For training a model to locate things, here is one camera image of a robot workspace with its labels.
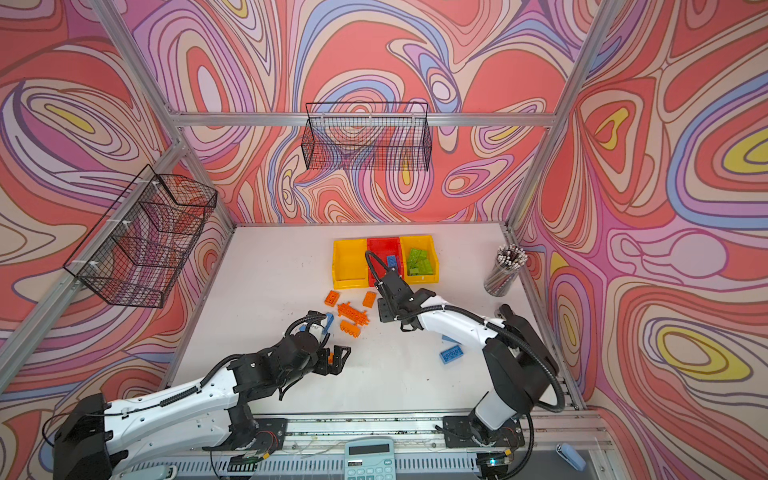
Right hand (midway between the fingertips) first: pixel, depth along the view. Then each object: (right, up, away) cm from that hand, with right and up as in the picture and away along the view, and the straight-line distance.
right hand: (394, 311), depth 89 cm
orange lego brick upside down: (-21, +3, +9) cm, 23 cm away
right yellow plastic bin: (+12, +21, +17) cm, 29 cm away
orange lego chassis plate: (-13, -2, +5) cm, 14 cm away
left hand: (-14, -8, -10) cm, 19 cm away
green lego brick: (+9, +14, +16) cm, 23 cm away
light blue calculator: (-6, -31, -20) cm, 37 cm away
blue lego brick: (+9, +2, -34) cm, 36 cm away
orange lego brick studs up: (-8, +2, +8) cm, 12 cm away
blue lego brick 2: (+17, -12, -3) cm, 21 cm away
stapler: (+41, -30, -20) cm, 55 cm away
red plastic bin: (-4, +19, +19) cm, 28 cm away
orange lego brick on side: (-13, -5, +1) cm, 15 cm away
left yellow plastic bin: (-16, +14, +20) cm, 28 cm away
